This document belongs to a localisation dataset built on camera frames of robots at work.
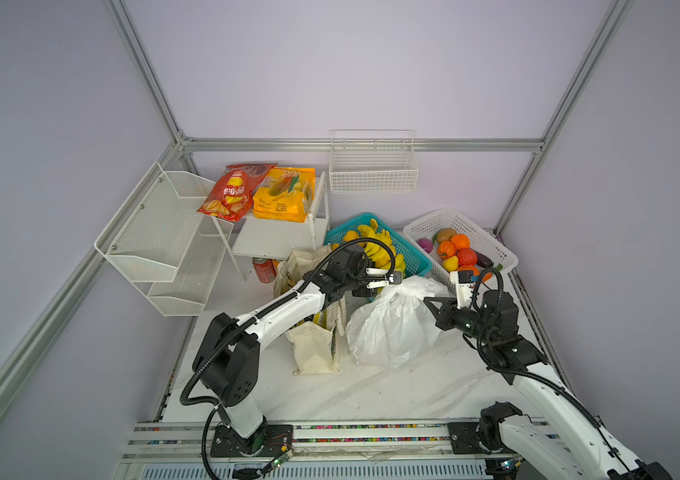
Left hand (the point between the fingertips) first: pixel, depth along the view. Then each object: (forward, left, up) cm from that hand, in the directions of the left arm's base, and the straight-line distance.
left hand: (375, 268), depth 84 cm
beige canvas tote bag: (-20, +17, -7) cm, 27 cm away
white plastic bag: (-14, -6, -8) cm, 17 cm away
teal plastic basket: (+14, -16, -14) cm, 25 cm away
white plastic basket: (+23, -41, -12) cm, 49 cm away
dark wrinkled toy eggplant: (+16, -42, -15) cm, 47 cm away
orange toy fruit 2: (+10, -37, -14) cm, 41 cm away
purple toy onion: (+23, -22, -14) cm, 34 cm away
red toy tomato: (+17, -35, -14) cm, 41 cm away
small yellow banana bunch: (+15, -2, -9) cm, 18 cm away
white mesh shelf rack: (+5, +60, +1) cm, 60 cm away
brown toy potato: (+29, -30, -15) cm, 45 cm away
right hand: (-11, -12, +1) cm, 17 cm away
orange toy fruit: (+24, -35, -13) cm, 44 cm away
